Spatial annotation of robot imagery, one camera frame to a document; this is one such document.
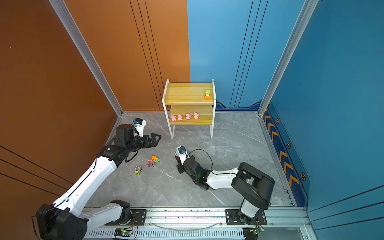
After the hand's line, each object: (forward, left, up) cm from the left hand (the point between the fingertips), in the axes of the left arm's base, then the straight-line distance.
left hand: (154, 135), depth 79 cm
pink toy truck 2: (-6, -12, -9) cm, 16 cm away
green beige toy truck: (-10, +12, -19) cm, 25 cm away
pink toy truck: (-7, +5, -19) cm, 21 cm away
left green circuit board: (-41, +12, -23) cm, 48 cm away
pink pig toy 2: (+17, -12, -4) cm, 21 cm away
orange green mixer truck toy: (-4, +3, -19) cm, 20 cm away
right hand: (-6, -11, -12) cm, 17 cm away
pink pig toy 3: (+18, -17, -4) cm, 25 cm away
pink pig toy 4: (+19, -22, -4) cm, 29 cm away
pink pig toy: (+16, -8, -4) cm, 18 cm away
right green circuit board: (-39, -52, -21) cm, 68 cm away
